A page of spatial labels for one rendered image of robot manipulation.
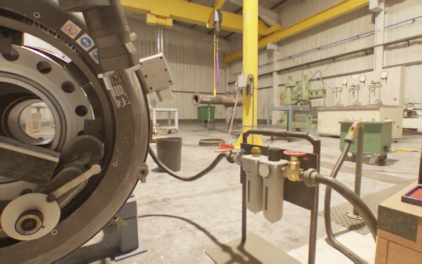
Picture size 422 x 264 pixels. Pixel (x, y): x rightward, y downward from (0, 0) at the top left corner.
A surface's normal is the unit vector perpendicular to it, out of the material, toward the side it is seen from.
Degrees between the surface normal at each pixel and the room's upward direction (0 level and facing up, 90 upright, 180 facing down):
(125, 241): 90
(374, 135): 90
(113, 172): 90
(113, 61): 113
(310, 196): 90
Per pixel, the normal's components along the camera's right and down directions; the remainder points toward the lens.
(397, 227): -0.84, 0.04
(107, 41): -0.05, 0.59
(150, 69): 0.55, 0.06
